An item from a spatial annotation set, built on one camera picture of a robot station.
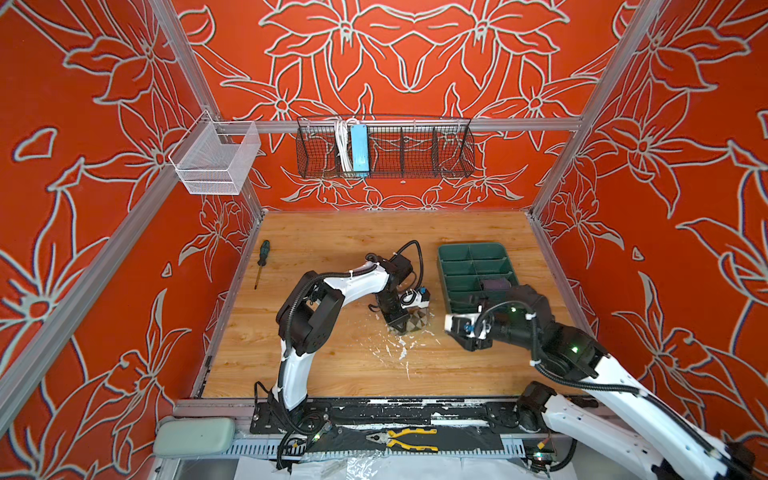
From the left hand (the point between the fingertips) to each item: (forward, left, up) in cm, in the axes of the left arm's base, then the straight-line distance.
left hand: (401, 324), depth 88 cm
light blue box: (+39, +14, +31) cm, 52 cm away
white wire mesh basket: (+41, +62, +29) cm, 80 cm away
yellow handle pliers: (-28, +2, 0) cm, 28 cm away
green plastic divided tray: (+22, -21, +2) cm, 31 cm away
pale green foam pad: (-31, +48, +2) cm, 58 cm away
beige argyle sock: (0, -5, +3) cm, 6 cm away
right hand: (-5, -10, +21) cm, 24 cm away
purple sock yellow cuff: (+14, -31, +4) cm, 34 cm away
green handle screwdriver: (+22, +50, +1) cm, 54 cm away
